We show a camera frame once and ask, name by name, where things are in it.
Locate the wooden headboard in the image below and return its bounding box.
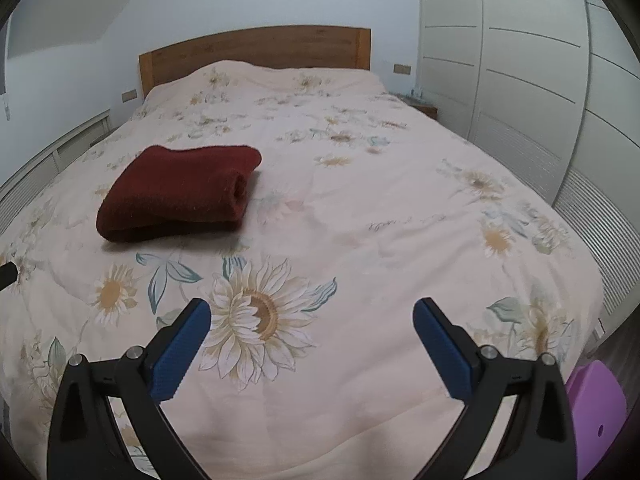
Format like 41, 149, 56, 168
138, 25, 372, 101

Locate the purple plastic stool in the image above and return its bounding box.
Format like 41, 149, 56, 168
565, 360, 628, 480

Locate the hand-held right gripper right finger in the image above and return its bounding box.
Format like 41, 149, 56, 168
412, 297, 576, 480

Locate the bed with floral duvet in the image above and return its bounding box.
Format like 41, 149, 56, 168
0, 60, 606, 480

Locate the dark red knit sweater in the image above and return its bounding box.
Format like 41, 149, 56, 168
96, 145, 263, 244

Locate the white wardrobe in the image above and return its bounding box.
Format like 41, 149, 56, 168
417, 0, 640, 321

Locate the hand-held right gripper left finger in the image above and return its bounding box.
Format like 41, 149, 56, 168
46, 298, 212, 480

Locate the white low slatted cabinet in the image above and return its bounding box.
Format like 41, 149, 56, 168
0, 112, 111, 221

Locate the wooden nightstand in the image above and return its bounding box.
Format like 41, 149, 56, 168
402, 96, 439, 121

